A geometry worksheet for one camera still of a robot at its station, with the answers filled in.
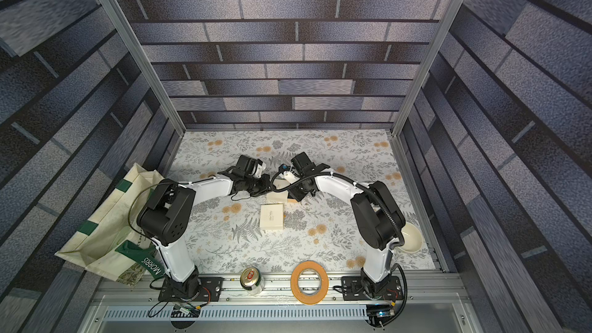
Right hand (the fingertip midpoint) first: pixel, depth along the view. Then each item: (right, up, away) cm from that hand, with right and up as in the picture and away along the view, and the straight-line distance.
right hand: (294, 189), depth 93 cm
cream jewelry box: (-6, -3, -1) cm, 6 cm away
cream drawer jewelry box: (-9, -10, -6) cm, 14 cm away
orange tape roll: (+4, -31, -22) cm, 39 cm away
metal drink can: (-12, -23, -27) cm, 37 cm away
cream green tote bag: (-62, -16, -17) cm, 66 cm away
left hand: (-7, +1, 0) cm, 7 cm away
